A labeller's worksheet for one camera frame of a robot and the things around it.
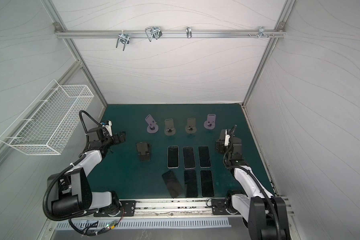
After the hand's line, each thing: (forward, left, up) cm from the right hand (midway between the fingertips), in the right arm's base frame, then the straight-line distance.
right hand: (228, 137), depth 88 cm
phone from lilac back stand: (-23, +22, -11) cm, 33 cm away
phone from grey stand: (-22, +13, -12) cm, 28 cm away
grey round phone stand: (+11, +23, -7) cm, 26 cm away
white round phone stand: (+9, +38, -7) cm, 39 cm away
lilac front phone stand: (+10, +49, -7) cm, 51 cm away
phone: (-10, +33, -10) cm, 36 cm away
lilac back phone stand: (+16, +9, -7) cm, 20 cm away
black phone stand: (-9, +50, -2) cm, 51 cm away
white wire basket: (-11, +90, +22) cm, 93 cm away
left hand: (+1, +66, +2) cm, 66 cm away
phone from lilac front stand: (-9, +14, -9) cm, 19 cm away
